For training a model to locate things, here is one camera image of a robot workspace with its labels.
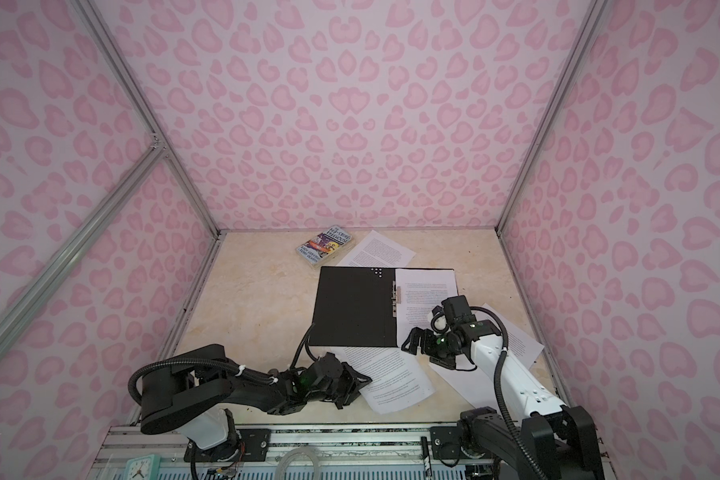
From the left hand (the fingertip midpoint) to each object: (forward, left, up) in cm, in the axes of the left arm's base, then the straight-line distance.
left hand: (378, 379), depth 79 cm
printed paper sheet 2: (+49, -1, -5) cm, 49 cm away
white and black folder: (+25, 0, -5) cm, 25 cm away
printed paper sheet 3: (+2, -5, -5) cm, 7 cm away
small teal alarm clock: (-18, +55, -2) cm, 58 cm away
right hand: (+6, -10, +4) cm, 13 cm away
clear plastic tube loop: (-19, +24, -5) cm, 31 cm away
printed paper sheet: (+30, -15, -4) cm, 34 cm away
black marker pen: (-17, -11, -4) cm, 20 cm away
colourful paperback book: (+51, +18, -3) cm, 54 cm away
